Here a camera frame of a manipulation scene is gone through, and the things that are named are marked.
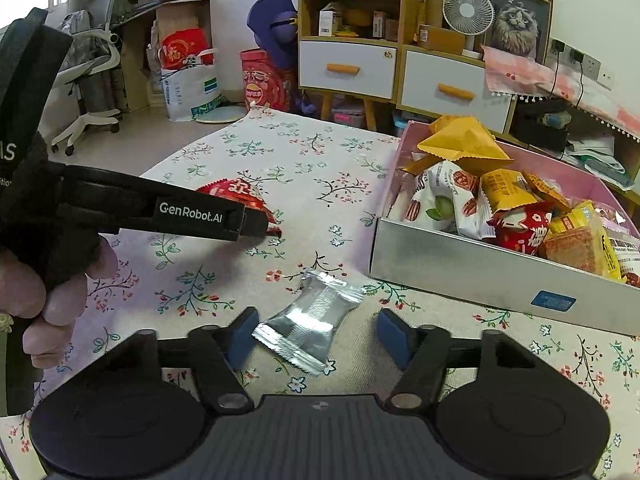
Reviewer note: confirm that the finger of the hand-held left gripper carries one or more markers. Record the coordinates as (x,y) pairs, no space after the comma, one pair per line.
(200,215)

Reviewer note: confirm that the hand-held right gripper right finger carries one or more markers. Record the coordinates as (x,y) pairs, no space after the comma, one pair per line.
(397,340)

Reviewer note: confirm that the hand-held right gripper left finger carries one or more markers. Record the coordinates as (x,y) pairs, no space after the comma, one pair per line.
(240,340)

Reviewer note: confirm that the red snack packet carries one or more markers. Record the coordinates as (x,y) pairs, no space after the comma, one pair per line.
(232,190)
(520,230)

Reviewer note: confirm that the silver snack packet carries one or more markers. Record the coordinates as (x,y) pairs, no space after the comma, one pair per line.
(305,320)

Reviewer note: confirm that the pink and silver box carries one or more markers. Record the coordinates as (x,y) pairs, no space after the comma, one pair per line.
(450,270)

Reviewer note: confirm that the white nut snack packet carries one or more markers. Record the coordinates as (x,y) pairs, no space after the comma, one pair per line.
(627,260)
(465,182)
(432,210)

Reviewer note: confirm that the yellow puffy snack packet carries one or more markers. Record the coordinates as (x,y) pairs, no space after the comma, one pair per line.
(505,190)
(465,142)

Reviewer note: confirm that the clear cracker packet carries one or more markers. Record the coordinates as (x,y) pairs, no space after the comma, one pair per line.
(570,250)

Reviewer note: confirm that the person's left hand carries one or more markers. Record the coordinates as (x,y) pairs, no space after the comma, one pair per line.
(65,305)

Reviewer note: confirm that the white office chair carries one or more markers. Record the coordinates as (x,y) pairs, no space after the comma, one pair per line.
(85,60)

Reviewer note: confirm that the round white base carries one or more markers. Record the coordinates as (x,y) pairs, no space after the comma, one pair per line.
(217,115)

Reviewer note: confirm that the white shopping bag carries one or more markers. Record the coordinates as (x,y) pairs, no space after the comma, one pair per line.
(192,95)

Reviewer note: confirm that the red patterned bag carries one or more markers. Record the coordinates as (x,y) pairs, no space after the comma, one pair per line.
(267,85)

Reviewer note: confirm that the red gift bag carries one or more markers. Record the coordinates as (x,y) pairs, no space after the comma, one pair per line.
(182,50)

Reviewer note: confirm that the small clear storage box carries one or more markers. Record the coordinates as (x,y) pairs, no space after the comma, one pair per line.
(347,112)

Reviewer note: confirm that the purple plush toy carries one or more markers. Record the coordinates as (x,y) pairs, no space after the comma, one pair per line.
(272,25)

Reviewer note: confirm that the white drawer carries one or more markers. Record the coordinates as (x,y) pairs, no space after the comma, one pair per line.
(347,70)
(455,90)

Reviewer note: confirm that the blue storage box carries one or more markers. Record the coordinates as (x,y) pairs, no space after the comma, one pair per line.
(402,125)

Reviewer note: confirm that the small white box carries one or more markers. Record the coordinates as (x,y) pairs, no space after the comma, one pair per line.
(330,20)

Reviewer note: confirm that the yellow bag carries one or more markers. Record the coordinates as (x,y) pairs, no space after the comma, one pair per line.
(357,20)

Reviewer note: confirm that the black box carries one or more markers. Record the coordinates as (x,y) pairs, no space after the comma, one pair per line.
(540,130)

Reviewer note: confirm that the small brown box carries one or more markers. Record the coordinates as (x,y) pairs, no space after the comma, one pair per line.
(385,25)

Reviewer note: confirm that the pile of folded cloths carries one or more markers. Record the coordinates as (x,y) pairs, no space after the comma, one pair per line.
(600,160)

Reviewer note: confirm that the pink cloth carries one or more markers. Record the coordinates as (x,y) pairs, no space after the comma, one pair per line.
(530,77)

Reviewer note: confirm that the tall wooden shelf cabinet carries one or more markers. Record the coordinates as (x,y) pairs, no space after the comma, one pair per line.
(407,5)

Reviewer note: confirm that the low wooden cabinet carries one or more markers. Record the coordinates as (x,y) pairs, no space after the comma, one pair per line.
(600,125)

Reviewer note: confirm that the cardboard box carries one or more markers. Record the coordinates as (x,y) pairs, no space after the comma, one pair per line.
(440,40)

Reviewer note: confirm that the small white desk fan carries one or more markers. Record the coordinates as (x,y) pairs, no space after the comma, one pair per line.
(468,10)

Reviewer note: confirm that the framed cat picture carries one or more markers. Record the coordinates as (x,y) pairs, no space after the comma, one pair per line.
(517,15)

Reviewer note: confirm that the wall outlet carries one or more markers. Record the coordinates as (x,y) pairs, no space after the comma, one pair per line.
(567,52)
(591,67)

